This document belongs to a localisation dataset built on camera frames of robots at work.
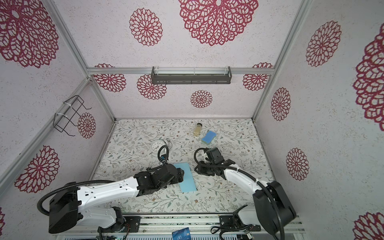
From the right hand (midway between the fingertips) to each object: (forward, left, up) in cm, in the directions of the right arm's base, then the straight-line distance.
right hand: (197, 166), depth 86 cm
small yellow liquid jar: (+33, +1, -6) cm, 34 cm away
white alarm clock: (+17, +28, -3) cm, 33 cm away
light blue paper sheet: (-10, +5, -4) cm, 12 cm away
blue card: (-32, +6, -8) cm, 33 cm away
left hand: (-7, +10, +2) cm, 13 cm away
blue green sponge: (+27, -7, -8) cm, 29 cm away
